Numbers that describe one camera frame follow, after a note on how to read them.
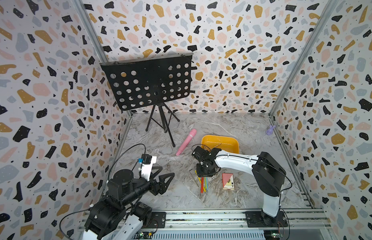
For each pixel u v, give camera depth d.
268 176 0.48
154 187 0.52
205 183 0.86
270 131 1.07
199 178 0.88
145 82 0.71
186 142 1.03
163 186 0.53
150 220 0.72
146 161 0.52
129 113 1.22
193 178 0.88
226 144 1.03
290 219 0.76
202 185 0.85
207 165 0.65
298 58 0.91
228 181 0.85
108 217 0.41
